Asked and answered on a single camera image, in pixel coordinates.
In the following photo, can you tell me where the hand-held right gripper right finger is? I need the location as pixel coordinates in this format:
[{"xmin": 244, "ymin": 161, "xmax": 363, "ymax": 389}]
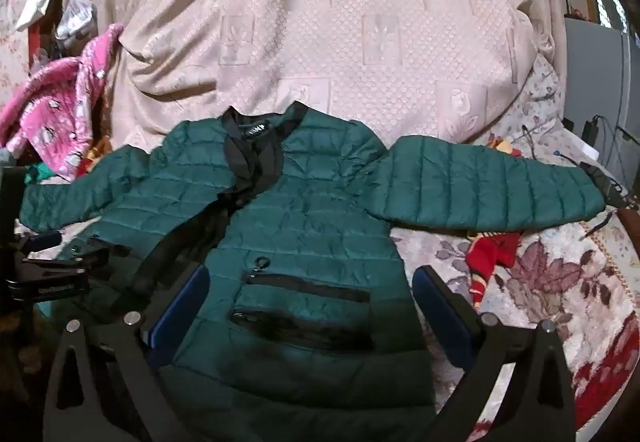
[{"xmin": 412, "ymin": 264, "xmax": 576, "ymax": 442}]

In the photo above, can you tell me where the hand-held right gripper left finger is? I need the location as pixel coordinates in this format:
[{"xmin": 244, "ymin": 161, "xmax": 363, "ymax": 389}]
[{"xmin": 42, "ymin": 264, "xmax": 211, "ymax": 442}]

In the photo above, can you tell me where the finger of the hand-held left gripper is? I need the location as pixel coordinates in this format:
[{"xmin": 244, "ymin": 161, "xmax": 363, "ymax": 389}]
[
  {"xmin": 21, "ymin": 248, "xmax": 110, "ymax": 274},
  {"xmin": 14, "ymin": 230, "xmax": 64, "ymax": 256}
]

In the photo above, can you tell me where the green quilted jacket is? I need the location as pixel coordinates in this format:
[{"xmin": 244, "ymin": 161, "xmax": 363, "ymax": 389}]
[{"xmin": 20, "ymin": 101, "xmax": 607, "ymax": 442}]

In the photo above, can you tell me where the green cloth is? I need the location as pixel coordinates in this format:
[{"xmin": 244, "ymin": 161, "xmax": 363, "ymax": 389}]
[{"xmin": 24, "ymin": 162, "xmax": 63, "ymax": 185}]

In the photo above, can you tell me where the red yellow printed cloth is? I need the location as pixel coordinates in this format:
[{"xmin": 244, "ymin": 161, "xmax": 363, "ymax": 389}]
[{"xmin": 465, "ymin": 133, "xmax": 527, "ymax": 309}]

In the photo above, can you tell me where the floral red white blanket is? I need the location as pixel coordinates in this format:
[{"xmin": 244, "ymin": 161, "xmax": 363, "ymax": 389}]
[{"xmin": 387, "ymin": 54, "xmax": 640, "ymax": 434}]

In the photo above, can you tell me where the pink printed garment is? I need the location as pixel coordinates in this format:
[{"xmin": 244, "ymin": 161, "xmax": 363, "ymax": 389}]
[{"xmin": 0, "ymin": 22, "xmax": 126, "ymax": 182}]

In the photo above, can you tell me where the black charger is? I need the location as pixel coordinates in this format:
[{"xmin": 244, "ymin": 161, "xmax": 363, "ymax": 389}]
[{"xmin": 579, "ymin": 162, "xmax": 628, "ymax": 204}]

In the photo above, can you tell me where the white power strip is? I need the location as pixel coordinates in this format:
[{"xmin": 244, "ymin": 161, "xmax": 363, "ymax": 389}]
[{"xmin": 567, "ymin": 142, "xmax": 601, "ymax": 165}]

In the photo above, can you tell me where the grey plastic bag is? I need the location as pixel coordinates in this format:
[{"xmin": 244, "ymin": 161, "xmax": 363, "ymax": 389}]
[{"xmin": 54, "ymin": 0, "xmax": 99, "ymax": 42}]

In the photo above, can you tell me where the white paper sheet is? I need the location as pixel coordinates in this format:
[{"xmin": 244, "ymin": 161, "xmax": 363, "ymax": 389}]
[{"xmin": 14, "ymin": 0, "xmax": 57, "ymax": 31}]

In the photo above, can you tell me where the grey cabinet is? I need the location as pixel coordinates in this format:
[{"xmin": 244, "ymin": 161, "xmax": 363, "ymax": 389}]
[{"xmin": 564, "ymin": 16, "xmax": 640, "ymax": 150}]

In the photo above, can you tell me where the beige embossed bedspread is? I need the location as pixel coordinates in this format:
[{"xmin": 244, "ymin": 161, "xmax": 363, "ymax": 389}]
[{"xmin": 64, "ymin": 0, "xmax": 568, "ymax": 155}]

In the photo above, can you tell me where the black cable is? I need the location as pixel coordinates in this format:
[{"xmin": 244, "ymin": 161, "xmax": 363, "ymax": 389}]
[{"xmin": 520, "ymin": 123, "xmax": 568, "ymax": 159}]

